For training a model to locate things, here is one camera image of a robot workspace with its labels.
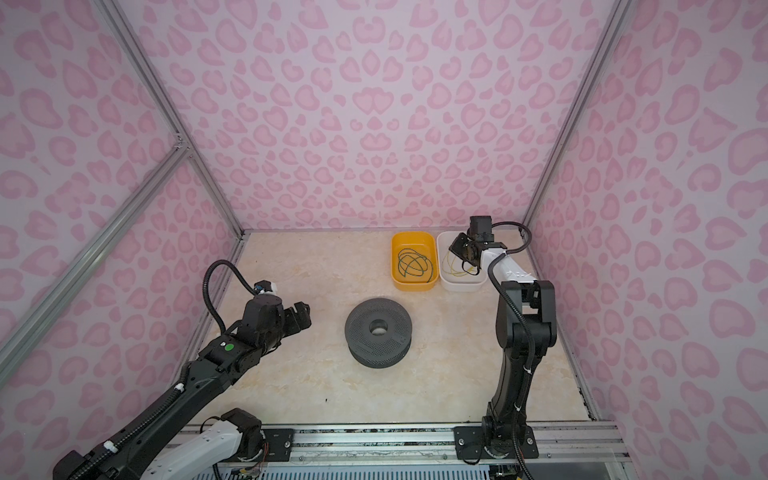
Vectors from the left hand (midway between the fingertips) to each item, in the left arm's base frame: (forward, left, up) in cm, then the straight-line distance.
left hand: (298, 307), depth 80 cm
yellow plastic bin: (+33, -37, -12) cm, 51 cm away
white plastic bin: (+14, -44, -12) cm, 48 cm away
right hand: (+25, -47, -4) cm, 54 cm away
